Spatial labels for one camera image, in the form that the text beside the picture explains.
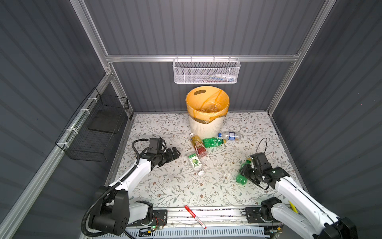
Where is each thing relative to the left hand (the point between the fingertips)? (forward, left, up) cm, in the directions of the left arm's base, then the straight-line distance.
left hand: (174, 155), depth 87 cm
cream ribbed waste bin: (+14, -23, +5) cm, 27 cm away
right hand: (-12, -39, -3) cm, 41 cm away
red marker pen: (-31, -11, -7) cm, 34 cm away
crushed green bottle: (+12, -24, -5) cm, 28 cm away
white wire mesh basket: (+71, -26, +14) cm, 77 cm away
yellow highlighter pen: (-35, -43, +23) cm, 60 cm away
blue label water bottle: (+14, -36, -2) cm, 39 cm away
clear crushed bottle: (+29, -24, +9) cm, 39 cm away
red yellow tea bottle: (+7, -15, -2) cm, 17 cm away
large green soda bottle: (-15, -36, -1) cm, 39 cm away
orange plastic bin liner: (+36, -23, +8) cm, 43 cm away
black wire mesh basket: (+4, +40, +18) cm, 44 cm away
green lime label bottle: (-3, -12, -5) cm, 14 cm away
